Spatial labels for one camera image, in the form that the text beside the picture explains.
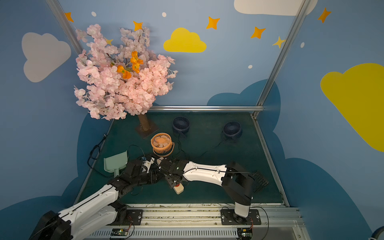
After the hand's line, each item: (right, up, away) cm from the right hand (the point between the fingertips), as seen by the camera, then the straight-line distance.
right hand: (175, 176), depth 84 cm
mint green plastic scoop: (-39, +6, +10) cm, 41 cm away
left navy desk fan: (+2, +29, +19) cm, 35 cm away
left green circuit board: (-26, -23, -12) cm, 37 cm away
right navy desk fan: (+37, +27, +17) cm, 49 cm away
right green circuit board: (+36, -24, -12) cm, 44 cm away
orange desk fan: (-10, +17, +11) cm, 23 cm away
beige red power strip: (+2, -6, -2) cm, 7 cm away
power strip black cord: (-58, +9, +17) cm, 61 cm away
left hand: (-7, +2, 0) cm, 8 cm away
